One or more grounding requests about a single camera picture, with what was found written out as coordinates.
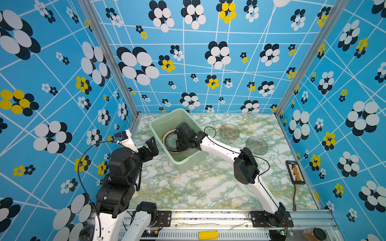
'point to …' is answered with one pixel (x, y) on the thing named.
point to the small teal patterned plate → (170, 141)
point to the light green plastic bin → (184, 161)
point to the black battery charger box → (295, 172)
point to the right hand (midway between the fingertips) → (173, 137)
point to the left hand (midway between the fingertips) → (147, 139)
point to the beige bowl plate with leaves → (171, 152)
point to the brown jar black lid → (313, 234)
